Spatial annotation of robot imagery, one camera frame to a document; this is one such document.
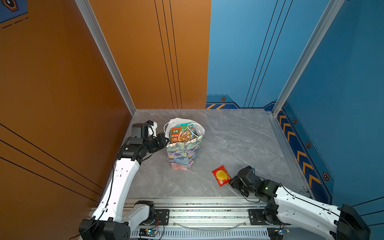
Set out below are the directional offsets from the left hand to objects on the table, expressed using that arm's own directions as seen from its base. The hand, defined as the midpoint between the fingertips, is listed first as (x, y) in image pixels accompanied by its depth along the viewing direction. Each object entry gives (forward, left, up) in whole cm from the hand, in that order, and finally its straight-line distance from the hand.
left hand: (169, 138), depth 75 cm
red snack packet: (-10, -29, -23) cm, 38 cm away
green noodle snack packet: (+6, -6, -4) cm, 9 cm away
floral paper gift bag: (-5, -6, -9) cm, 12 cm away
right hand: (-16, -31, -21) cm, 41 cm away
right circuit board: (-37, -52, -24) cm, 68 cm away
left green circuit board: (-37, +9, -26) cm, 46 cm away
